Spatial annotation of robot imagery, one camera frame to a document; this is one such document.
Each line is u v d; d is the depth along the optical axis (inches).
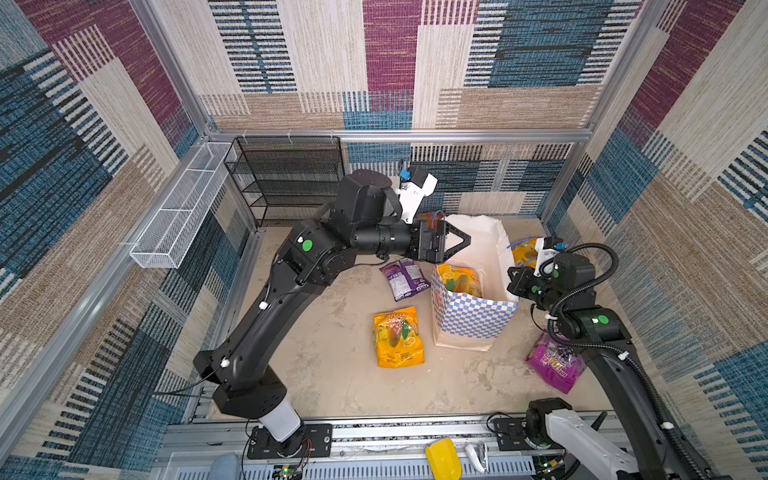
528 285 25.5
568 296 20.4
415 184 18.5
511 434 28.8
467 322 29.3
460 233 18.8
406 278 39.1
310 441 28.7
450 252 18.7
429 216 46.9
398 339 33.5
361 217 16.5
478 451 28.0
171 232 28.7
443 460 27.9
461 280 36.1
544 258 25.2
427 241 18.0
